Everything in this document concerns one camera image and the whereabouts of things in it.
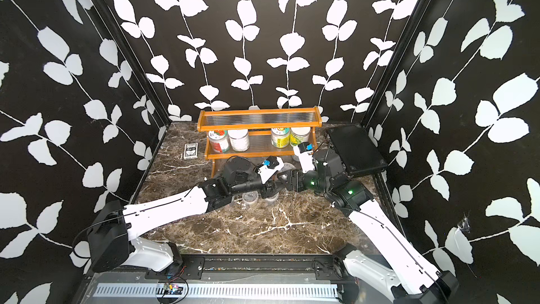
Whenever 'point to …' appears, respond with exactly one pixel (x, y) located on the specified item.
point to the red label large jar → (219, 141)
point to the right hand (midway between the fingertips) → (282, 171)
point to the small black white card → (190, 150)
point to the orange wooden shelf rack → (257, 132)
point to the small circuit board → (172, 289)
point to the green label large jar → (299, 134)
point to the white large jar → (239, 140)
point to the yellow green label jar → (280, 137)
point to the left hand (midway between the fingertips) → (287, 174)
